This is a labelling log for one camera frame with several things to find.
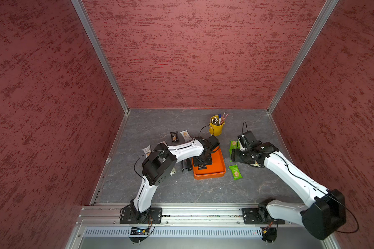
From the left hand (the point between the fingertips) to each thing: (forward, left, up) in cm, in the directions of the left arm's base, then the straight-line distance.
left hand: (203, 166), depth 90 cm
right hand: (-1, -17, +10) cm, 20 cm away
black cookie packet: (+21, +19, 0) cm, 29 cm away
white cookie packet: (+21, +11, 0) cm, 24 cm away
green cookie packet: (-4, -19, 0) cm, 19 cm away
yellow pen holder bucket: (+22, -8, +11) cm, 26 cm away
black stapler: (+1, +10, +1) cm, 10 cm away
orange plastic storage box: (-1, -8, -2) cm, 8 cm away
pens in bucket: (+30, -13, +8) cm, 34 cm away
